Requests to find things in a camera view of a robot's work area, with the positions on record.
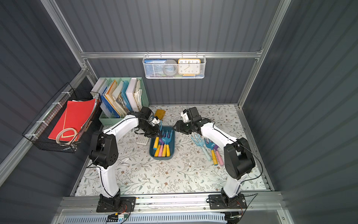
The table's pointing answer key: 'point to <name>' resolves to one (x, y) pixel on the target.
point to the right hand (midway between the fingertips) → (178, 127)
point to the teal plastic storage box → (172, 144)
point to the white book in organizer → (133, 94)
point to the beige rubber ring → (57, 139)
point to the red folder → (74, 115)
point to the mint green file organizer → (123, 96)
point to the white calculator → (142, 139)
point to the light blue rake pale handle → (200, 142)
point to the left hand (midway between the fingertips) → (159, 135)
